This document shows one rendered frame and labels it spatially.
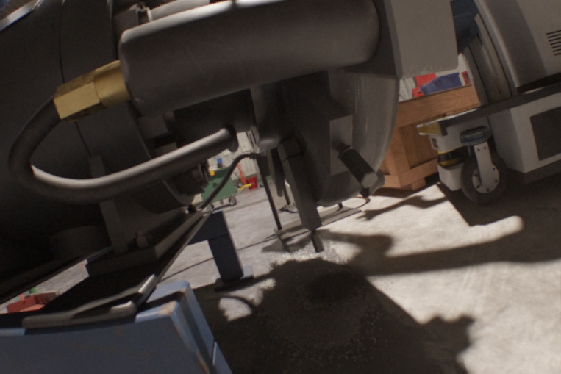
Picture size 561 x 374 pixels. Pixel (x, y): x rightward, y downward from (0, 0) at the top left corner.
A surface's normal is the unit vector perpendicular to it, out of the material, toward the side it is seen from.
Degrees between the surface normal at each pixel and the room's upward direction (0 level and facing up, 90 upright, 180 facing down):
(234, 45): 117
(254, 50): 126
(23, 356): 90
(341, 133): 130
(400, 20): 113
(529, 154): 90
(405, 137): 90
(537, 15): 90
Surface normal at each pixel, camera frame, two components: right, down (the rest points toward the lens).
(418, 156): 0.15, -0.06
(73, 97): 0.28, 0.43
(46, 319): -0.11, -0.71
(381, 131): 0.33, 0.61
